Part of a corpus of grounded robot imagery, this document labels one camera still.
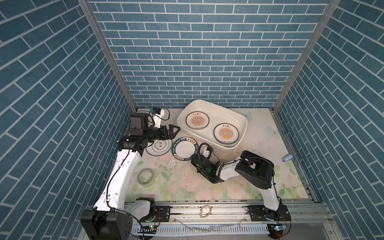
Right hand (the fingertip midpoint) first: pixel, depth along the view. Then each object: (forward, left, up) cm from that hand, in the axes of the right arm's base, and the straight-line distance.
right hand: (188, 155), depth 92 cm
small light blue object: (+4, -62, -1) cm, 62 cm away
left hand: (+1, +6, +27) cm, 27 cm away
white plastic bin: (+34, -18, +1) cm, 38 cm away
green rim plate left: (+7, +4, -3) cm, 8 cm away
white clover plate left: (+5, +21, -2) cm, 21 cm away
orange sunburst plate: (+30, -3, 0) cm, 30 cm away
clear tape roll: (-14, +23, -3) cm, 27 cm away
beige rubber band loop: (-29, -11, -4) cm, 31 cm away
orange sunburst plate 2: (+20, -24, -2) cm, 32 cm away
